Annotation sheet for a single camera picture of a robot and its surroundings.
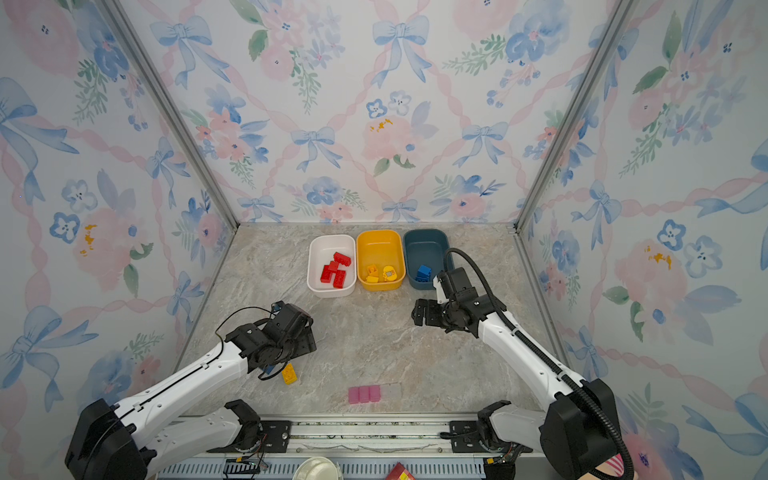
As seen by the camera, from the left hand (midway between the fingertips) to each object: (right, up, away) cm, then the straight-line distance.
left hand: (305, 341), depth 82 cm
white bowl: (+6, -27, -12) cm, 30 cm away
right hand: (+33, +7, +1) cm, 34 cm away
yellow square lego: (+17, +15, +18) cm, 29 cm away
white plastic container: (-2, +25, +28) cm, 38 cm away
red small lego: (+4, +20, +22) cm, 30 cm away
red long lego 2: (+6, +22, +25) cm, 34 cm away
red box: (+25, -25, -16) cm, 38 cm away
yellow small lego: (+17, +18, +21) cm, 33 cm away
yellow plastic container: (+20, +22, +28) cm, 41 cm away
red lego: (+6, +15, +21) cm, 27 cm away
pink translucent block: (+16, -14, -1) cm, 21 cm away
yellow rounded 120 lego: (+24, +17, +19) cm, 35 cm away
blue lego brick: (+35, +16, +21) cm, 44 cm away
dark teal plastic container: (+37, +24, +30) cm, 53 cm away
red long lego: (+1, +17, +21) cm, 27 cm away
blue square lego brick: (+35, +19, +22) cm, 46 cm away
